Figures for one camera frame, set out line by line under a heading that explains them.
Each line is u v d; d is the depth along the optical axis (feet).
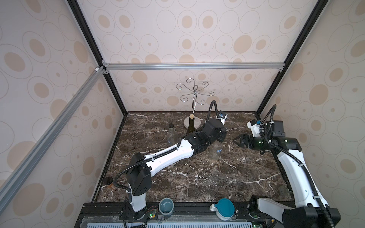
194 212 2.45
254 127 2.23
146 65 2.96
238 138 2.25
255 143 2.13
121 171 1.39
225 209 2.22
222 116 2.05
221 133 2.17
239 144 2.19
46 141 1.73
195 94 2.94
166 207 2.45
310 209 1.23
